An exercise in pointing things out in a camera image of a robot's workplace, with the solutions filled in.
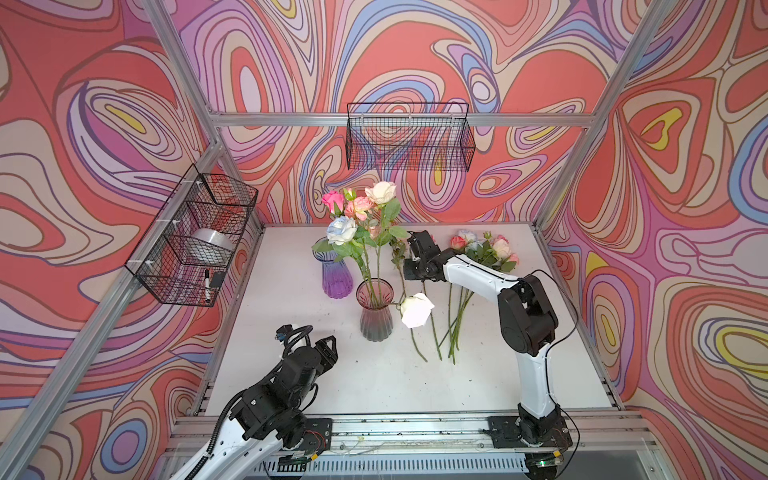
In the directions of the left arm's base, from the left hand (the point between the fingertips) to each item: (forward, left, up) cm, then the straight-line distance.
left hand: (336, 342), depth 77 cm
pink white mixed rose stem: (+36, -51, -6) cm, 62 cm away
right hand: (+26, -22, -6) cm, 34 cm away
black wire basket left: (+14, +36, +19) cm, 43 cm away
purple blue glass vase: (+21, +2, 0) cm, 21 cm away
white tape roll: (+19, +30, +20) cm, 41 cm away
